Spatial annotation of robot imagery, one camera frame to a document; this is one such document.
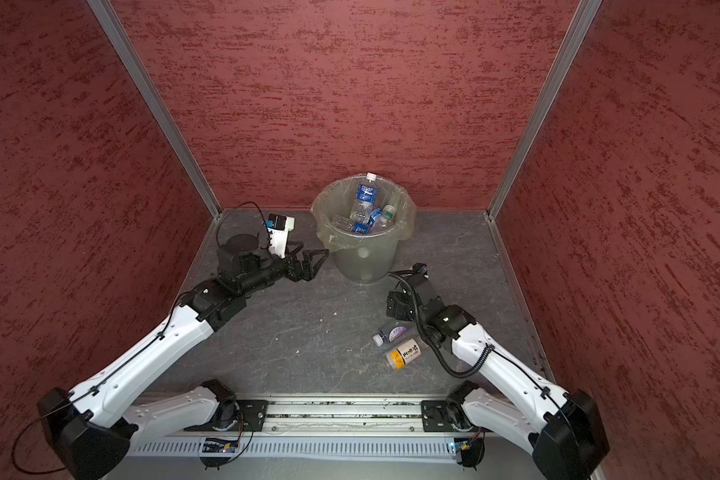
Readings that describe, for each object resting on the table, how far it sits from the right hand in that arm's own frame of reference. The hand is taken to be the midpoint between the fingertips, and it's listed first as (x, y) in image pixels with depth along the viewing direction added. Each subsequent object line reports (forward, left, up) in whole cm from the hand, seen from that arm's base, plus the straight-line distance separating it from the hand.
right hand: (398, 307), depth 81 cm
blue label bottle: (+31, +8, +13) cm, 34 cm away
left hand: (+6, +21, +18) cm, 28 cm away
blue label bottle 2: (+25, +10, +6) cm, 27 cm away
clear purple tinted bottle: (-5, +2, -7) cm, 9 cm away
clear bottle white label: (+27, +2, +6) cm, 28 cm away
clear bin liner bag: (+30, +18, +14) cm, 38 cm away
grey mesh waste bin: (+14, +9, +4) cm, 18 cm away
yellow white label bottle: (-11, -1, -7) cm, 13 cm away
